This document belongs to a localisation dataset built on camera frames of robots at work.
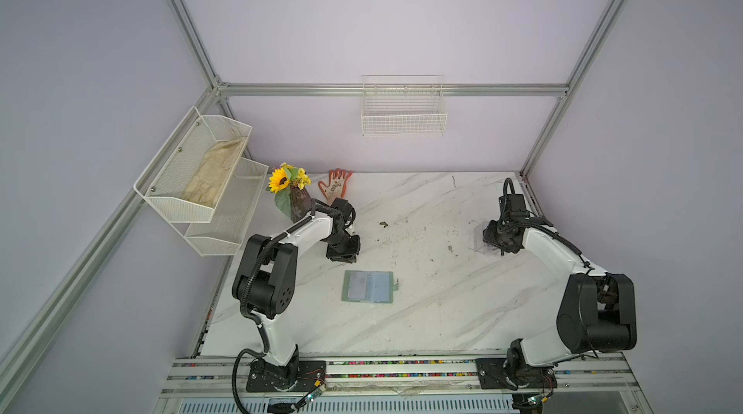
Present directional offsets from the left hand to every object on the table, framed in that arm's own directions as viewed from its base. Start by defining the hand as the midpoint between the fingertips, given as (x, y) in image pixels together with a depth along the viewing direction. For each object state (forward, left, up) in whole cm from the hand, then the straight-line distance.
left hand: (354, 262), depth 91 cm
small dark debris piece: (+18, -10, -4) cm, 20 cm away
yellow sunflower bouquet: (+16, +22, +21) cm, 34 cm away
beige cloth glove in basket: (+10, +39, +27) cm, 48 cm away
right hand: (+7, -43, +5) cm, 44 cm away
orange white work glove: (+33, +9, -1) cm, 35 cm away
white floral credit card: (-6, -1, -3) cm, 7 cm away
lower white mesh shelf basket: (+14, +40, +8) cm, 43 cm away
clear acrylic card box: (+12, -42, -4) cm, 44 cm away
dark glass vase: (+16, +18, +11) cm, 26 cm away
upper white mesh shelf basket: (+10, +44, +28) cm, 53 cm away
